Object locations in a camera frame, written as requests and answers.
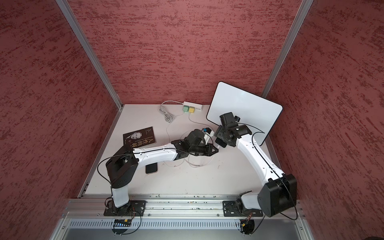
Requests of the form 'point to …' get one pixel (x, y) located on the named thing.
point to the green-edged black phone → (220, 142)
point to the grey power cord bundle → (169, 117)
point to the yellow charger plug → (191, 109)
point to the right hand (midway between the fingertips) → (222, 138)
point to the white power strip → (198, 107)
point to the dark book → (139, 138)
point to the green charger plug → (186, 108)
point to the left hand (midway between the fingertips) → (217, 152)
